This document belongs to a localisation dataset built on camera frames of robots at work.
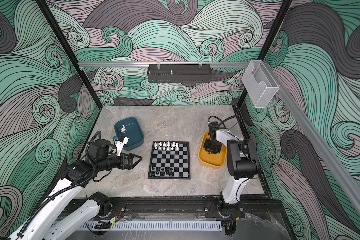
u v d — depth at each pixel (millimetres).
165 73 951
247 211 742
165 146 947
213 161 883
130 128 1069
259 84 780
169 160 899
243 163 488
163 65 931
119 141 633
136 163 646
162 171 836
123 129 1041
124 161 602
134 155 632
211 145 818
